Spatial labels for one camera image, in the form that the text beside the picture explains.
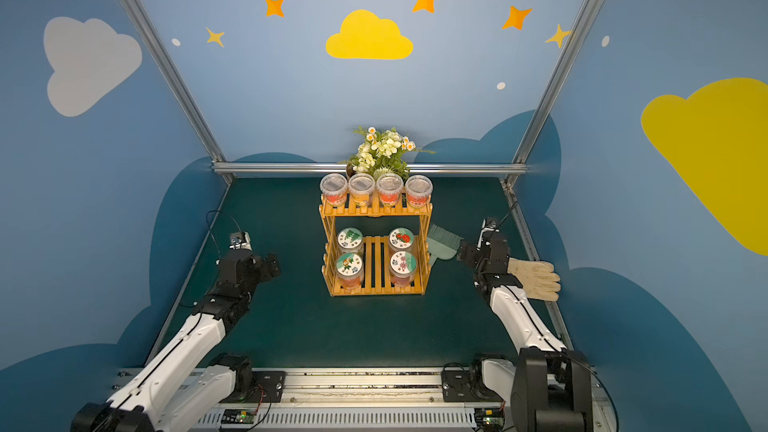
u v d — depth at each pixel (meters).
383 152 0.86
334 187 0.74
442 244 1.02
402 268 0.84
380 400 0.74
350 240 0.91
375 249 0.99
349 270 0.84
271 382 0.75
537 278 0.93
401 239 0.91
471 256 0.80
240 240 0.72
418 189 0.74
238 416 0.72
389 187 0.73
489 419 0.73
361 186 0.74
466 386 0.75
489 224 0.77
